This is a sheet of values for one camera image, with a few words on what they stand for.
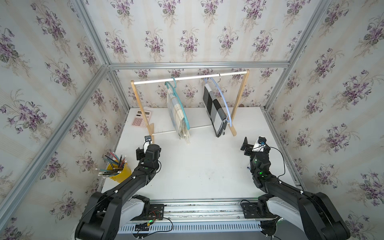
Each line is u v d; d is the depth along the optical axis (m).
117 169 0.80
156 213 0.72
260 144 0.69
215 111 0.88
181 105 0.80
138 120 1.11
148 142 0.73
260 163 0.63
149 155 0.65
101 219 0.40
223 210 0.75
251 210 0.73
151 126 1.08
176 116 0.81
